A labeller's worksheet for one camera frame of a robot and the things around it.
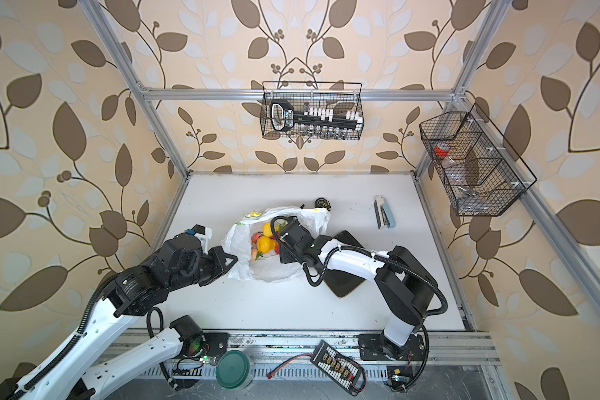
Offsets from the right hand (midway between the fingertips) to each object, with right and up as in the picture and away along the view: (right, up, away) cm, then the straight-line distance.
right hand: (287, 252), depth 86 cm
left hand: (-10, +3, -20) cm, 23 cm away
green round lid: (-12, -24, -24) cm, 36 cm away
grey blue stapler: (+39, +12, +16) cm, 44 cm away
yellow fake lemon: (-9, +2, +5) cm, 10 cm away
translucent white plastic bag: (-7, -6, +3) cm, 10 cm away
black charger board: (+16, -29, -16) cm, 37 cm away
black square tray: (+19, -11, +1) cm, 22 cm away
